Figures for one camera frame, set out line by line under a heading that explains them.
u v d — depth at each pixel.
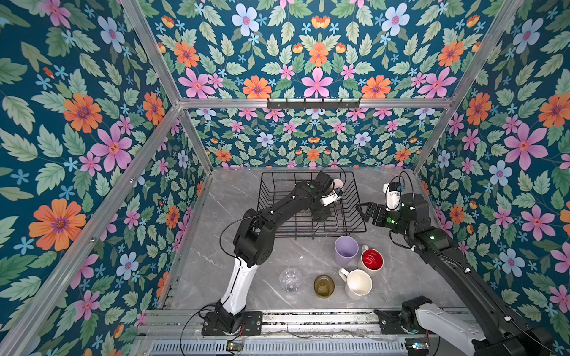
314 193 0.68
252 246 0.55
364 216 0.67
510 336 0.38
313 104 0.92
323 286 0.81
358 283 0.80
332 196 0.84
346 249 0.86
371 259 0.86
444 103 0.93
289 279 0.83
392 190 0.66
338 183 0.97
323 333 0.72
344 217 0.99
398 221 0.62
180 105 0.92
